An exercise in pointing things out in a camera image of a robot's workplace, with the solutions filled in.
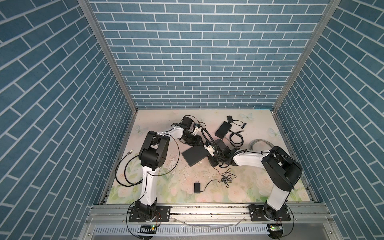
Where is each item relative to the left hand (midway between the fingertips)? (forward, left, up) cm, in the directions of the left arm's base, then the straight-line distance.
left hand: (201, 144), depth 98 cm
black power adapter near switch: (+22, -22, 0) cm, 32 cm away
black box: (-7, +4, +1) cm, 9 cm away
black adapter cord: (-22, -14, -1) cm, 26 cm away
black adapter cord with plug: (+15, -31, 0) cm, 35 cm away
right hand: (-8, -4, -1) cm, 9 cm away
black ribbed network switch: (+12, -16, -1) cm, 20 cm away
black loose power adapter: (-27, +3, -1) cm, 27 cm away
